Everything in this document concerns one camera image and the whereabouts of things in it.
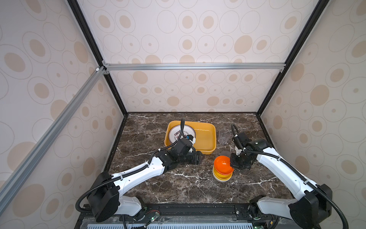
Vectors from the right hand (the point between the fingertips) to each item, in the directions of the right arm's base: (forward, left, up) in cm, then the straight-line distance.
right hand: (232, 165), depth 79 cm
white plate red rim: (+29, +34, -7) cm, 45 cm away
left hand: (+2, +16, +7) cm, 17 cm away
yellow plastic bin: (+23, +12, -12) cm, 29 cm away
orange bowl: (0, +6, 0) cm, 6 cm away
